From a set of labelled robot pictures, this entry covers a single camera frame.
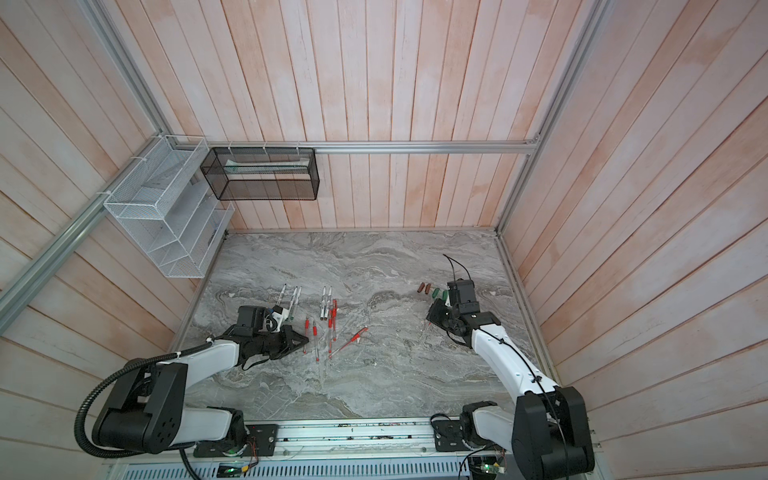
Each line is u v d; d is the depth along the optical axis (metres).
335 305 0.98
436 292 1.01
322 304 0.98
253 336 0.73
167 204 0.76
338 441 0.75
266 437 0.73
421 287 1.04
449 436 0.73
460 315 0.65
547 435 0.40
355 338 0.92
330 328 0.93
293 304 0.98
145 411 0.43
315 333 0.93
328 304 0.98
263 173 1.06
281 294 1.01
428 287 1.04
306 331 0.91
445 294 1.01
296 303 0.98
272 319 0.83
